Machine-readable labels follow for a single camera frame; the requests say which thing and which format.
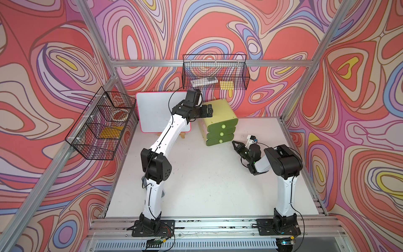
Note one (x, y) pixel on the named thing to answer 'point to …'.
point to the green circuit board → (154, 243)
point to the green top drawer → (222, 125)
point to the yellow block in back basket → (226, 85)
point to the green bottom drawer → (220, 139)
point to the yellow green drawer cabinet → (222, 112)
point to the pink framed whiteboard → (155, 109)
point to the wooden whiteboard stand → (182, 134)
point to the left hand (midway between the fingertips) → (207, 110)
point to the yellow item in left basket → (111, 132)
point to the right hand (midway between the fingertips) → (231, 144)
